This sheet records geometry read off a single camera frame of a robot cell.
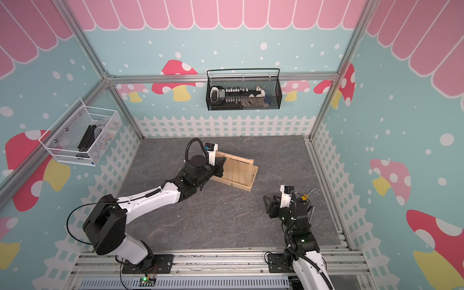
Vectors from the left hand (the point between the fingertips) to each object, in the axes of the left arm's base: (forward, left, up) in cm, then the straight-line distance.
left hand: (226, 161), depth 83 cm
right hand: (-13, -19, -8) cm, 25 cm away
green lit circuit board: (-45, +31, -23) cm, 59 cm away
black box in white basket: (-1, +54, +14) cm, 56 cm away
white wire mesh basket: (+1, +58, +14) cm, 60 cm away
